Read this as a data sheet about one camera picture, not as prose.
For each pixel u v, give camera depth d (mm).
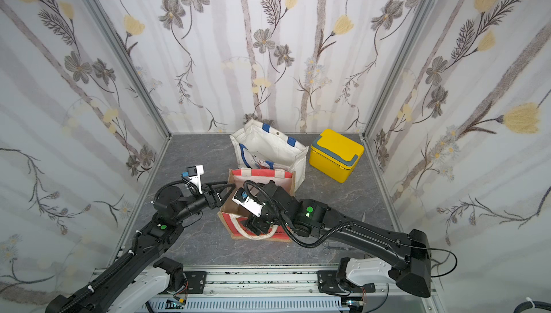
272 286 738
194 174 657
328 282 735
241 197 564
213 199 649
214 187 727
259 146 1078
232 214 662
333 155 933
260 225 583
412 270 382
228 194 675
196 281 734
